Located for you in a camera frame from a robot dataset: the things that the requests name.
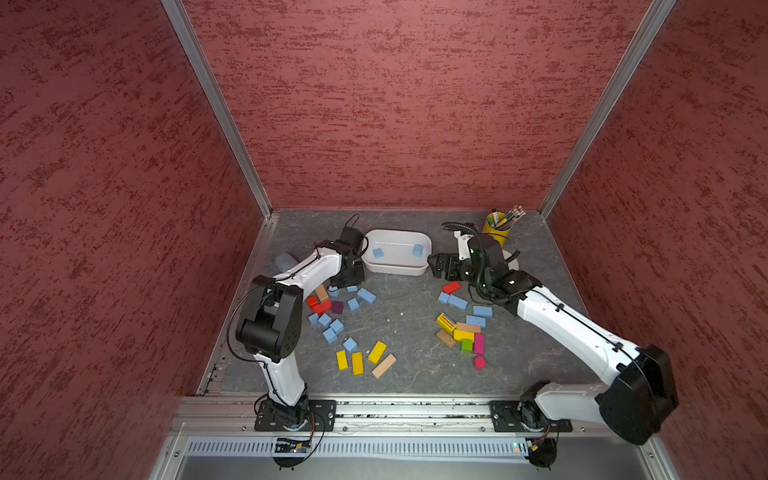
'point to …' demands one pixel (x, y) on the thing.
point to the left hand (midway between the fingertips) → (352, 285)
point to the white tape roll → (512, 265)
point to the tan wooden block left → (321, 292)
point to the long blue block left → (367, 295)
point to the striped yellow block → (447, 323)
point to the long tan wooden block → (384, 365)
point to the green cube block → (467, 346)
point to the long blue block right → (457, 302)
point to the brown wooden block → (446, 337)
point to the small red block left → (312, 301)
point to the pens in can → (506, 222)
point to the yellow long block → (377, 352)
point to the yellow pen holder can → (499, 235)
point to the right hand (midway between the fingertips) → (440, 264)
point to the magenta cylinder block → (479, 363)
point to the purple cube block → (337, 307)
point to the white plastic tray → (397, 251)
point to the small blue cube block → (378, 253)
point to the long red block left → (319, 308)
